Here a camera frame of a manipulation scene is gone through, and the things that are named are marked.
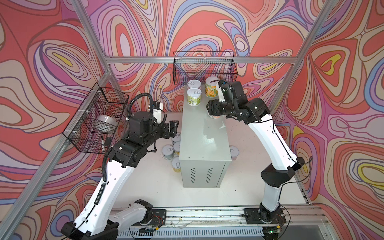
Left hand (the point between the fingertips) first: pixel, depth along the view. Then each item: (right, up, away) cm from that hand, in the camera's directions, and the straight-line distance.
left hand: (171, 120), depth 64 cm
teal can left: (-6, -18, +26) cm, 33 cm away
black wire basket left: (-39, -3, +7) cm, 40 cm away
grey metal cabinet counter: (+14, -13, -5) cm, 20 cm away
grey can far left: (+3, -8, -2) cm, 8 cm away
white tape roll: (-34, 0, +9) cm, 35 cm away
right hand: (+20, +5, +6) cm, 22 cm away
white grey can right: (+35, -19, +27) cm, 48 cm away
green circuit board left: (-13, -54, +7) cm, 56 cm away
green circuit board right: (+47, -53, +7) cm, 72 cm away
